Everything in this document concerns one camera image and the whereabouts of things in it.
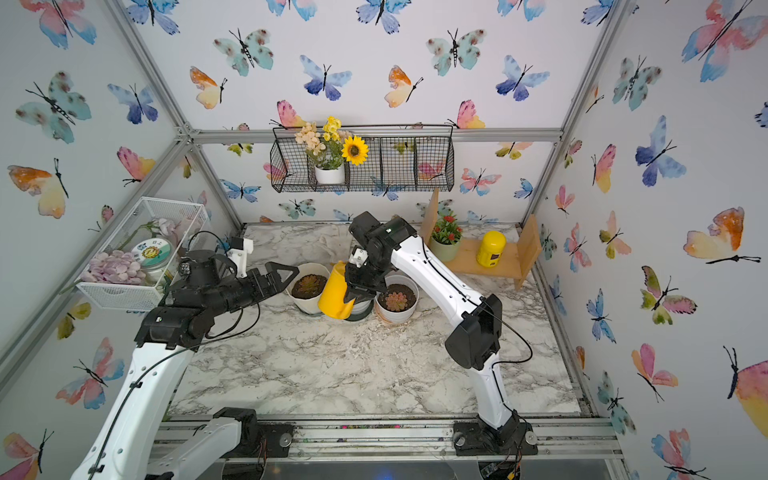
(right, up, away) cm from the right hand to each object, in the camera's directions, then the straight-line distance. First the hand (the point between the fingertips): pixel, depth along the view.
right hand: (346, 298), depth 73 cm
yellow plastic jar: (+41, +13, +19) cm, 47 cm away
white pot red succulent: (+13, -3, +15) cm, 20 cm away
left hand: (-12, +6, -4) cm, 14 cm away
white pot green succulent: (+1, -7, +21) cm, 23 cm away
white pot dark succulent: (-14, +2, +16) cm, 22 cm away
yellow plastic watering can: (-5, -1, +6) cm, 7 cm away
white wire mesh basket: (-45, +19, +6) cm, 49 cm away
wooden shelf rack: (+52, +8, +26) cm, 59 cm away
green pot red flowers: (+27, +16, +18) cm, 36 cm away
